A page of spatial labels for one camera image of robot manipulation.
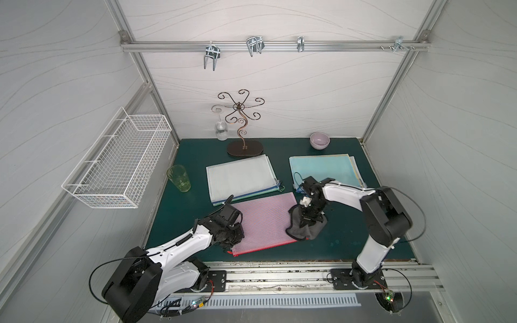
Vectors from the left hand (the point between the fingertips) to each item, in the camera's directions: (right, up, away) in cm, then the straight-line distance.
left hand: (244, 238), depth 83 cm
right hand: (+25, +4, +4) cm, 25 cm away
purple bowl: (+42, +45, +35) cm, 70 cm away
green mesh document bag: (+17, +18, +16) cm, 29 cm away
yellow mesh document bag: (+57, +36, +31) cm, 74 cm away
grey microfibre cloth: (+23, +3, -1) cm, 23 cm away
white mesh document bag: (+41, +29, +27) cm, 57 cm away
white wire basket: (-43, +29, -14) cm, 54 cm away
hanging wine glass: (-12, +48, +13) cm, 52 cm away
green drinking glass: (-32, +26, +10) cm, 43 cm away
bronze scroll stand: (-6, +40, +31) cm, 51 cm away
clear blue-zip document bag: (-4, +23, +25) cm, 34 cm away
